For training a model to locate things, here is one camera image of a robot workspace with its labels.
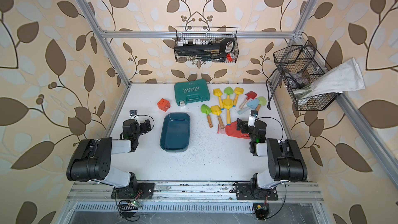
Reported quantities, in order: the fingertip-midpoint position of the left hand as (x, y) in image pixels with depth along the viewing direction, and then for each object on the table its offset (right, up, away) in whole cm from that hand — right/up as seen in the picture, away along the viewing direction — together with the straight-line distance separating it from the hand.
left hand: (140, 119), depth 94 cm
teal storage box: (+21, -8, 0) cm, 23 cm away
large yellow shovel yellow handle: (+55, +9, +11) cm, 57 cm away
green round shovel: (+41, +5, +10) cm, 42 cm away
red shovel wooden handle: (+74, +16, +18) cm, 78 cm away
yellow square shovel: (+47, +5, +8) cm, 48 cm away
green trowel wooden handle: (+76, +7, +11) cm, 77 cm away
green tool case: (+30, +17, +15) cm, 37 cm away
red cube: (+12, +8, +8) cm, 17 cm away
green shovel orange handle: (+58, +18, +21) cm, 64 cm away
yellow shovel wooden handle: (+65, +18, +21) cm, 70 cm away
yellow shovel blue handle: (+49, +18, +20) cm, 56 cm away
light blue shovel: (+73, +9, +14) cm, 75 cm away
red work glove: (+56, -7, 0) cm, 56 cm away
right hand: (+65, 0, 0) cm, 65 cm away
